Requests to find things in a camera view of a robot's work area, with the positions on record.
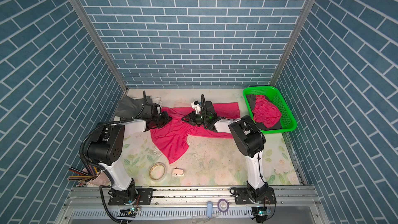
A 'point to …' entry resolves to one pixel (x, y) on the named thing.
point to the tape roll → (157, 171)
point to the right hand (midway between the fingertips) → (181, 118)
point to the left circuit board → (127, 212)
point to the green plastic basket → (288, 121)
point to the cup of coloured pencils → (94, 176)
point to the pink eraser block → (178, 171)
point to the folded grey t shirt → (128, 107)
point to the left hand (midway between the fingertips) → (173, 116)
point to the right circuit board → (260, 213)
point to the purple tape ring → (223, 205)
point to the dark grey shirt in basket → (251, 99)
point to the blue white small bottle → (209, 209)
